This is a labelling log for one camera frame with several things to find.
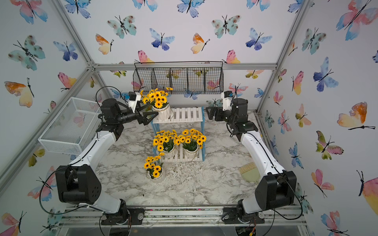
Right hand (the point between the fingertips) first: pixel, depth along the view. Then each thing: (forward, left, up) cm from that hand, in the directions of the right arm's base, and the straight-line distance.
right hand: (215, 106), depth 77 cm
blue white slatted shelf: (+11, +19, -33) cm, 39 cm away
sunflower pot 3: (-12, +12, -15) cm, 23 cm away
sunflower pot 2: (-13, +27, -15) cm, 33 cm away
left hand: (-4, +31, +2) cm, 31 cm away
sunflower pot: (-26, +31, -19) cm, 45 cm away
